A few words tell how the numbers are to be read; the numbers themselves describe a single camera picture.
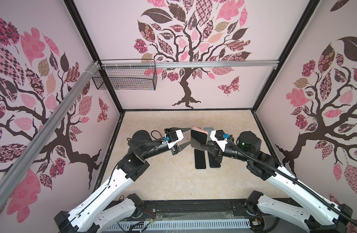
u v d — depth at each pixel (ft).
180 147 1.65
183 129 1.76
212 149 1.87
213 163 2.97
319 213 1.29
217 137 1.68
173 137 1.45
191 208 2.48
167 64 3.05
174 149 1.65
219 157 1.78
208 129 3.54
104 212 1.67
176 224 2.30
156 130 1.44
